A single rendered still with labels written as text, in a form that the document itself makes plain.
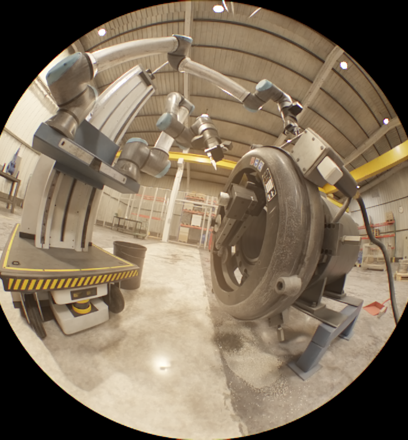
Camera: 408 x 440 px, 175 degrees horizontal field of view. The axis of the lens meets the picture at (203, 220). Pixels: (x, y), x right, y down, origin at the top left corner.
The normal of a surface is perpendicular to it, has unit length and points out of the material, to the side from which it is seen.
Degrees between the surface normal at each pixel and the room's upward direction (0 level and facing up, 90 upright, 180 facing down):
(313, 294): 90
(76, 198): 90
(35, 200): 90
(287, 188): 84
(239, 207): 144
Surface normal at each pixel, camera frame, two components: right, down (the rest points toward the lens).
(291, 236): -0.59, -0.15
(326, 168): -0.97, -0.18
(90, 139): 0.95, 0.12
